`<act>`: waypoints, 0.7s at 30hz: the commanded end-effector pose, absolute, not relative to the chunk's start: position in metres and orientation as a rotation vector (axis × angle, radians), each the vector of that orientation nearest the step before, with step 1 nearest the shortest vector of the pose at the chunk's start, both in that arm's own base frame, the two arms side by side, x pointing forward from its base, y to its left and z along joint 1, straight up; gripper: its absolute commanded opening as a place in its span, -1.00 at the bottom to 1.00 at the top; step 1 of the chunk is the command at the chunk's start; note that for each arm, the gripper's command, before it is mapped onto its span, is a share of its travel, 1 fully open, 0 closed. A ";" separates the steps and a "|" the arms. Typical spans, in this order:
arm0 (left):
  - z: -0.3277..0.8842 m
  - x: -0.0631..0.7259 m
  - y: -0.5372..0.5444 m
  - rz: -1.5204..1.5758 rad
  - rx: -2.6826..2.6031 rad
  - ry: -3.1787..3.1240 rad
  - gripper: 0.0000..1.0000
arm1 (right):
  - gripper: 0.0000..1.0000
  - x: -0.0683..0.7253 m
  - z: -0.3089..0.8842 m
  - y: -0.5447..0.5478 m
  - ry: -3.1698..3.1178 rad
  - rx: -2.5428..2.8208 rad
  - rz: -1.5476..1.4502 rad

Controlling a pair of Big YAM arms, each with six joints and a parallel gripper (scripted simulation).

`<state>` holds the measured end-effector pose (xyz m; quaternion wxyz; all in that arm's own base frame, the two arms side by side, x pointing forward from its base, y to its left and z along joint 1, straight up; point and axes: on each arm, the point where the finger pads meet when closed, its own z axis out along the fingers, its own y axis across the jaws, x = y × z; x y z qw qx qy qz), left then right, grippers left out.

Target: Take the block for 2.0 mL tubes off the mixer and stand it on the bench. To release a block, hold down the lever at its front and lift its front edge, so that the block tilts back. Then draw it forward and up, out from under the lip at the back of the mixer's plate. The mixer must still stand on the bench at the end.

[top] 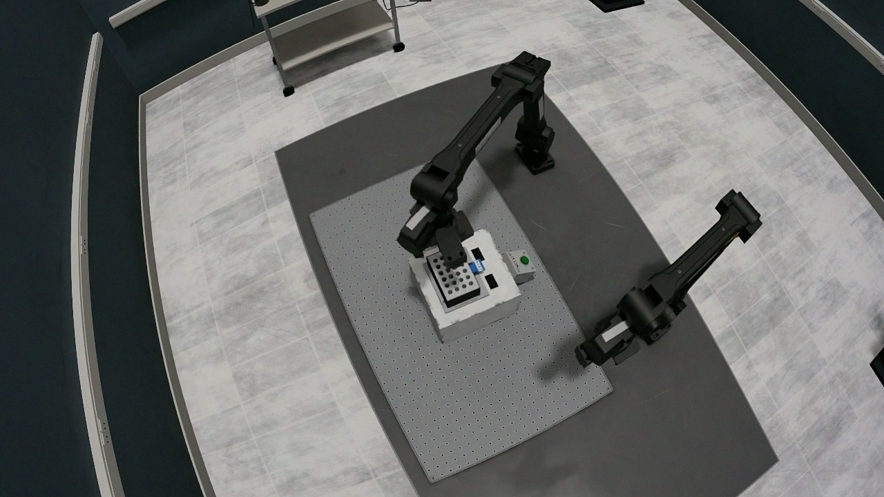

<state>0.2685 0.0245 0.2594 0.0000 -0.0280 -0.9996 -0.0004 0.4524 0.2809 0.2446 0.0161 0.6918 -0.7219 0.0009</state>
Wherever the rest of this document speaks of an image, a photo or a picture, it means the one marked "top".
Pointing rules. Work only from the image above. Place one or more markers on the grey rectangular work mat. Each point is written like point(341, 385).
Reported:
point(469, 399)

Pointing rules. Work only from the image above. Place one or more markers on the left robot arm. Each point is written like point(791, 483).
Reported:
point(640, 314)

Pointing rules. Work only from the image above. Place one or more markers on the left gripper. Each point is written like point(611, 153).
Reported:
point(631, 350)

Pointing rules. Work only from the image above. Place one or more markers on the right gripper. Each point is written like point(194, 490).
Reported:
point(465, 229)

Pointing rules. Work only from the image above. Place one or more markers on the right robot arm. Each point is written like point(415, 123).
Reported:
point(435, 188)

